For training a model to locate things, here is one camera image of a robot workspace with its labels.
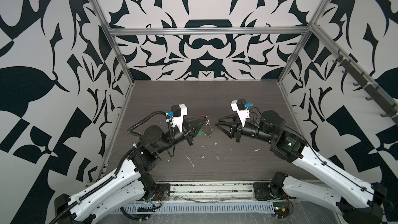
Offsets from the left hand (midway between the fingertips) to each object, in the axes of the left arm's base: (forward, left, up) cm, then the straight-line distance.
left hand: (206, 116), depth 56 cm
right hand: (0, -5, -4) cm, 6 cm away
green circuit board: (-26, -34, -39) cm, 57 cm away
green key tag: (+3, +2, -20) cm, 21 cm away
